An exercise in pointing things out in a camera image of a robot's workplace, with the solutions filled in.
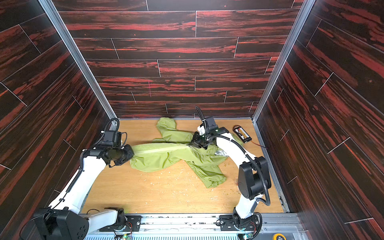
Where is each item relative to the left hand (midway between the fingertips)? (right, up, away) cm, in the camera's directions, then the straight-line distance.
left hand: (134, 153), depth 81 cm
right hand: (+32, +6, +6) cm, 33 cm away
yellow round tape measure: (+72, -37, -12) cm, 82 cm away
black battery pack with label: (+70, +9, +26) cm, 75 cm away
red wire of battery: (+79, +3, +24) cm, 82 cm away
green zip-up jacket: (+21, +2, +4) cm, 22 cm away
